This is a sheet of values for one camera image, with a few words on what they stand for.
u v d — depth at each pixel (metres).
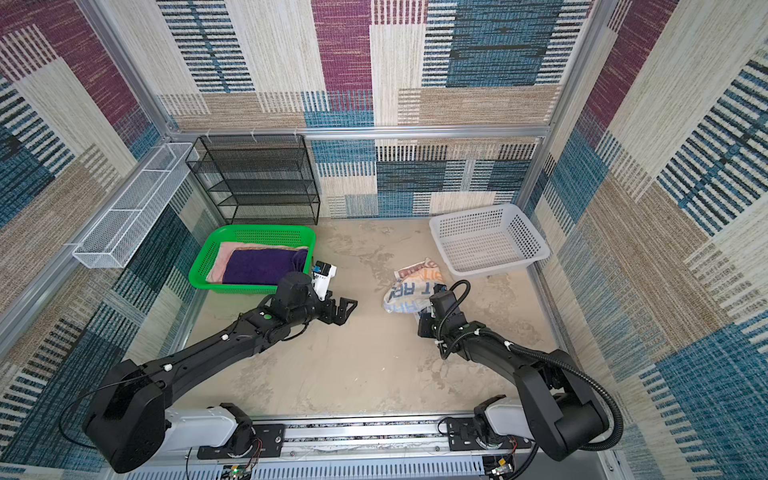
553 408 0.42
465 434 0.73
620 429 0.39
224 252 1.04
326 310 0.73
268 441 0.73
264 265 1.00
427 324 0.81
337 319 0.74
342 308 0.74
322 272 0.73
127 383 0.44
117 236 0.71
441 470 0.70
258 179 1.08
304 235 1.09
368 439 0.75
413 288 0.94
